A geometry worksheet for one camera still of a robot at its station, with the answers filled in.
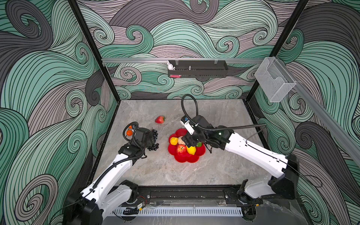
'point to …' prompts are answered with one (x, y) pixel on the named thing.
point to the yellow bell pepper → (174, 140)
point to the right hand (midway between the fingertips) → (186, 134)
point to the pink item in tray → (175, 76)
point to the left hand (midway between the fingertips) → (145, 136)
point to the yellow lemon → (191, 150)
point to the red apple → (181, 148)
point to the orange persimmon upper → (130, 127)
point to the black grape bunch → (155, 146)
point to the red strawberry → (160, 119)
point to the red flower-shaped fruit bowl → (186, 157)
